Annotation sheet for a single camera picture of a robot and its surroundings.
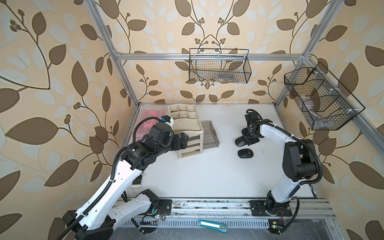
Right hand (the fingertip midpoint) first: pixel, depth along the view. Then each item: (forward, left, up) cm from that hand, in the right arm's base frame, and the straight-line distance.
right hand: (243, 137), depth 95 cm
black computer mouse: (-3, +2, 0) cm, 4 cm away
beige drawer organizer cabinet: (0, +35, +20) cm, 40 cm away
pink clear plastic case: (+19, +64, +3) cm, 67 cm away
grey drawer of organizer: (+3, +21, -6) cm, 22 cm away
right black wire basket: (0, -35, +28) cm, 45 cm away
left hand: (-13, +38, +24) cm, 47 cm away
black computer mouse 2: (-10, 0, -4) cm, 10 cm away
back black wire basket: (+37, +13, +29) cm, 49 cm away
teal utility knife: (-45, +23, -5) cm, 51 cm away
